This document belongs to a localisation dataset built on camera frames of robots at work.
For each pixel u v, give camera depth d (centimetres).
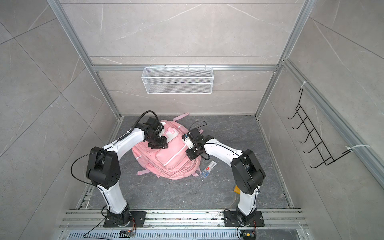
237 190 83
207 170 89
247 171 50
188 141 83
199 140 69
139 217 73
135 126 66
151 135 72
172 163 85
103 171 49
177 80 95
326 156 61
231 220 73
